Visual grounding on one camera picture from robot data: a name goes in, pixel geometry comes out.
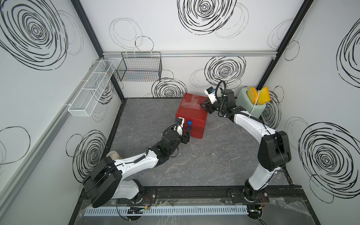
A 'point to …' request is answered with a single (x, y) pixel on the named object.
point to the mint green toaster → (243, 102)
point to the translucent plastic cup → (114, 155)
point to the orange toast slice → (252, 94)
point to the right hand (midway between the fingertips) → (204, 102)
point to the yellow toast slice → (263, 96)
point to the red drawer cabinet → (194, 115)
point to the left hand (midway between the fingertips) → (186, 126)
